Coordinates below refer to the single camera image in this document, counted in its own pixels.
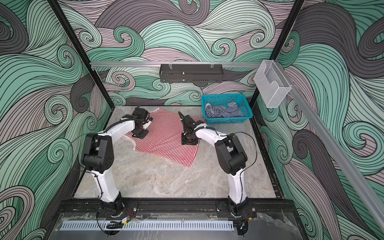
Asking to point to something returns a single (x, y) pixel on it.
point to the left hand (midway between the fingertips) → (139, 132)
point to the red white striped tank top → (164, 138)
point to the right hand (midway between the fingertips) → (185, 142)
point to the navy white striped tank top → (230, 110)
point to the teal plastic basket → (219, 100)
